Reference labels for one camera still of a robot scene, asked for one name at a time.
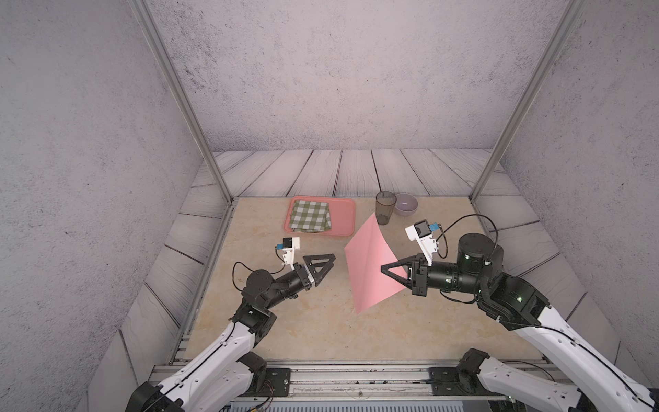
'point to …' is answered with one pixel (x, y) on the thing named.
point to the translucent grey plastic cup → (384, 203)
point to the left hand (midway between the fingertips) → (335, 267)
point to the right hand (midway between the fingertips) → (386, 272)
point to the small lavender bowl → (407, 203)
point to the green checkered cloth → (311, 216)
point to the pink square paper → (365, 254)
